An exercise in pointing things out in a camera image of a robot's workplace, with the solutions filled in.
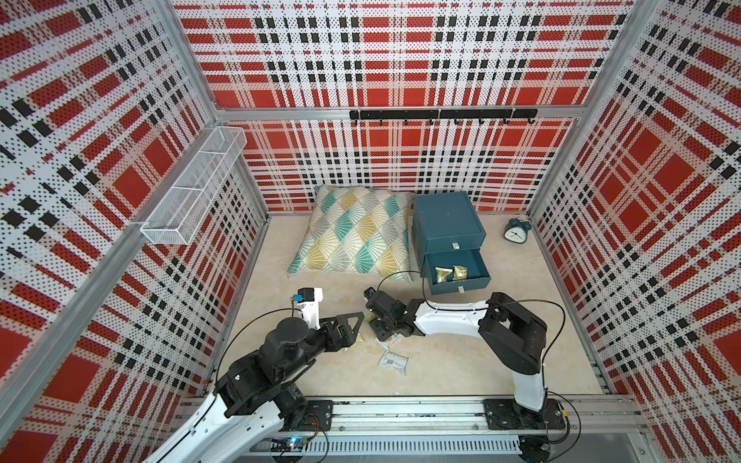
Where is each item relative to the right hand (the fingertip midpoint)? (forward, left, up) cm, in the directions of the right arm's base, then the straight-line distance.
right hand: (384, 321), depth 90 cm
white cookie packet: (-7, -1, +2) cm, 8 cm away
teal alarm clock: (+34, -51, +4) cm, 61 cm away
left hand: (-8, +6, +21) cm, 23 cm away
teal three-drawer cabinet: (+19, -19, +22) cm, 35 cm away
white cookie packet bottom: (-12, -3, +1) cm, 13 cm away
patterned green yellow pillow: (+25, +9, +16) cm, 31 cm away
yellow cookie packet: (+12, -25, +9) cm, 29 cm away
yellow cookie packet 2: (+12, -19, +9) cm, 24 cm away
